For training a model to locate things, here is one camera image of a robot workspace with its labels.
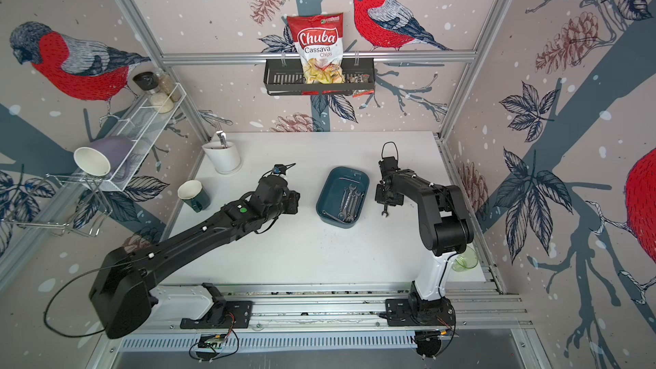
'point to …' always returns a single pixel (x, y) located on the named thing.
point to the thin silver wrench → (357, 195)
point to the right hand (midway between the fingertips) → (384, 197)
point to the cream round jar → (161, 102)
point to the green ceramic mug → (191, 192)
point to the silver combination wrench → (342, 221)
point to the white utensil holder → (225, 158)
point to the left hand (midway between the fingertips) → (303, 191)
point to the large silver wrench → (351, 190)
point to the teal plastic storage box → (342, 196)
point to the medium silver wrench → (351, 216)
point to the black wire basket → (286, 75)
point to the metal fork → (222, 135)
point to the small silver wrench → (385, 211)
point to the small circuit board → (212, 341)
